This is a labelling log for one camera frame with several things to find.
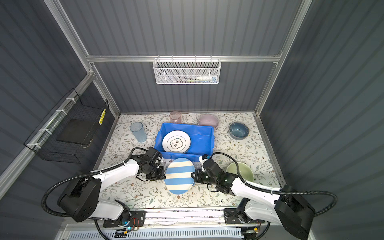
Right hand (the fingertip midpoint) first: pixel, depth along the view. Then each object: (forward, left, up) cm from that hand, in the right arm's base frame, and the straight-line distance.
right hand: (191, 176), depth 80 cm
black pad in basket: (+14, +55, +24) cm, 62 cm away
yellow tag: (+26, +50, +20) cm, 60 cm away
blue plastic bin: (+30, -6, -8) cm, 32 cm away
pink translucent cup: (+41, +12, +4) cm, 43 cm away
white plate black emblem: (+26, +11, -5) cm, 29 cm away
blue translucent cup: (+27, +34, +5) cm, 43 cm away
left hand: (+2, +16, -6) cm, 17 cm away
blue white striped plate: (+1, +8, -4) cm, 9 cm away
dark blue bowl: (+37, -33, -7) cm, 50 cm away
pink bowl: (+47, -12, -6) cm, 49 cm away
